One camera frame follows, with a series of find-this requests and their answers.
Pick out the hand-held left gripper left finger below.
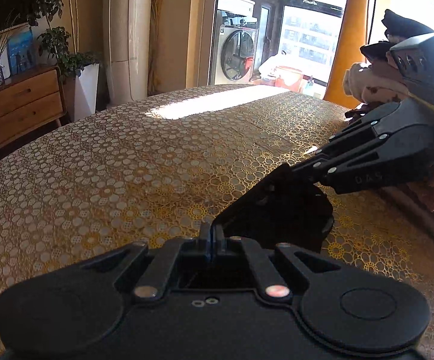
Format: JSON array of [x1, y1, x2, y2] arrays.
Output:
[[56, 224, 212, 304]]

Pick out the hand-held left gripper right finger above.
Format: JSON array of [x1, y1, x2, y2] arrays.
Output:
[[213, 226, 353, 304]]

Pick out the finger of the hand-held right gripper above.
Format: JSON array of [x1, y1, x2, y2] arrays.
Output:
[[330, 100, 409, 147], [291, 122, 401, 185]]

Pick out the black pants with blue stripe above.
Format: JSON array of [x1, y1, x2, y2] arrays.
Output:
[[214, 163, 335, 254]]

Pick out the cream floral folded garment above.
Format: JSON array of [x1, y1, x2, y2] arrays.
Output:
[[342, 54, 413, 110]]

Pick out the orange curtain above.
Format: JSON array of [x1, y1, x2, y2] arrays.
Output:
[[326, 0, 377, 106]]

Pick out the orange plastic basin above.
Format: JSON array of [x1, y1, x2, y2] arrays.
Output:
[[275, 65, 304, 91]]

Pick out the dark folded garment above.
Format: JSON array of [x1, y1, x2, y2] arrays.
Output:
[[360, 8, 434, 61]]

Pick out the washing machine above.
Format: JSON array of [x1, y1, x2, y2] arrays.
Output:
[[209, 0, 259, 85]]

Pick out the tall plant in white pot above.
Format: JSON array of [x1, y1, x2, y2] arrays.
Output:
[[26, 0, 101, 122]]

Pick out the yellow curtain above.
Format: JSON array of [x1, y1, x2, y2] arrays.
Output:
[[147, 0, 173, 97]]

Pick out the cream standing air conditioner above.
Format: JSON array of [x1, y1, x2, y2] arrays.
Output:
[[102, 0, 154, 106]]

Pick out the wooden television cabinet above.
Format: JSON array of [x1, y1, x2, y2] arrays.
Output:
[[0, 64, 68, 164]]

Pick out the blue picture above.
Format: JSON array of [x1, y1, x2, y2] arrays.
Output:
[[7, 28, 38, 75]]

